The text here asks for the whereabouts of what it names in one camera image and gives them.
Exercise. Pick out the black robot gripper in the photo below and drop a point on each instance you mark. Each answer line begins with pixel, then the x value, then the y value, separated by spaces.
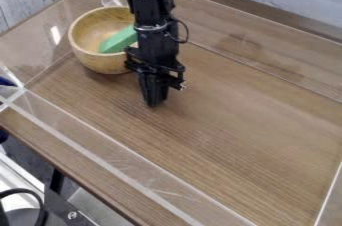
pixel 171 71

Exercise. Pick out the green rectangular block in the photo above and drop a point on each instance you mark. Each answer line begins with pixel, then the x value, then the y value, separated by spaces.
pixel 119 40

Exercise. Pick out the brown wooden bowl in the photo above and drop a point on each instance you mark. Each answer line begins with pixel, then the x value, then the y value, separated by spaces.
pixel 92 27

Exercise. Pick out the clear acrylic tray walls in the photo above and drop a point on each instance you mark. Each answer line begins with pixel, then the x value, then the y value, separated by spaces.
pixel 239 151

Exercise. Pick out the blue object at edge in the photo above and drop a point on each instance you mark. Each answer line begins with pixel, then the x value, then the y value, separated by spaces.
pixel 5 82

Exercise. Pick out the black table leg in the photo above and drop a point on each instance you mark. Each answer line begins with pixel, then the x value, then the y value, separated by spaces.
pixel 56 181

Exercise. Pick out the grey metal base plate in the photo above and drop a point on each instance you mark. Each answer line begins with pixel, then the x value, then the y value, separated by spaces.
pixel 61 213

